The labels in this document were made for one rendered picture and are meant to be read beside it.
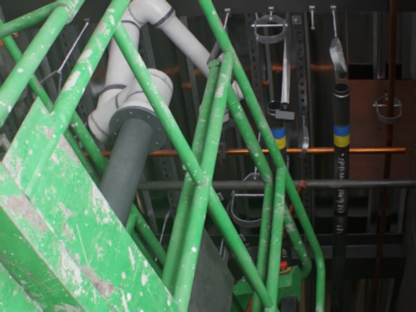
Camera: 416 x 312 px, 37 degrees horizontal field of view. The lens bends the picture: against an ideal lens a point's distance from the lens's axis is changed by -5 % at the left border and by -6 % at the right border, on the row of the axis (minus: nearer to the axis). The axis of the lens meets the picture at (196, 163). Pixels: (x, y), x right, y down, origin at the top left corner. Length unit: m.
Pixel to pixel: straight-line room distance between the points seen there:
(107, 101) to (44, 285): 1.56
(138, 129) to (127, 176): 0.22
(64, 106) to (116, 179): 0.94
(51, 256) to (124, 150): 1.17
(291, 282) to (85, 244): 1.49
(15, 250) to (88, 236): 0.15
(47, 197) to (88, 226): 0.10
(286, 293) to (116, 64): 1.10
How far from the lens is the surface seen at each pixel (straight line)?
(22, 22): 1.33
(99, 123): 2.41
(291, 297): 2.42
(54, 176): 0.94
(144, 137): 2.11
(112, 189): 1.90
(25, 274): 0.92
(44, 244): 0.88
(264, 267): 1.97
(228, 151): 3.24
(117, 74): 2.55
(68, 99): 1.02
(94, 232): 1.00
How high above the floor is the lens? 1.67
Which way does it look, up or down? 49 degrees up
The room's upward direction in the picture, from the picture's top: 12 degrees clockwise
